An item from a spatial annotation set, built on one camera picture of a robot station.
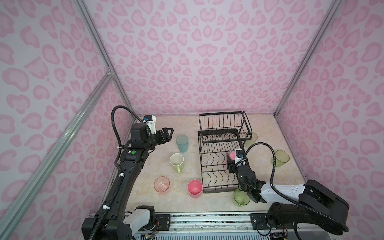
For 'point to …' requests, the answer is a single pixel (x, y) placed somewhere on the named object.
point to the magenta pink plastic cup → (195, 187)
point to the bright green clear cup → (241, 197)
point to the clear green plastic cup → (282, 157)
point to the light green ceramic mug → (176, 161)
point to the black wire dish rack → (220, 133)
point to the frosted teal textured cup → (182, 141)
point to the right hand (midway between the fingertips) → (232, 153)
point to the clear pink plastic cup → (162, 184)
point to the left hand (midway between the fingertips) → (168, 128)
